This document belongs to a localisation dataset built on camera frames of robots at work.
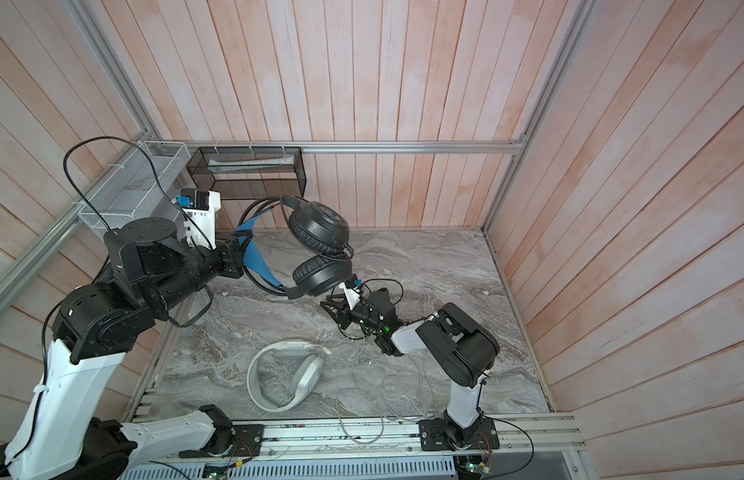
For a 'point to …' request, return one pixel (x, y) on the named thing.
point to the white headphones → (306, 378)
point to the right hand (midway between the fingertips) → (327, 302)
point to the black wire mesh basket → (251, 172)
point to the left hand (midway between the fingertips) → (252, 242)
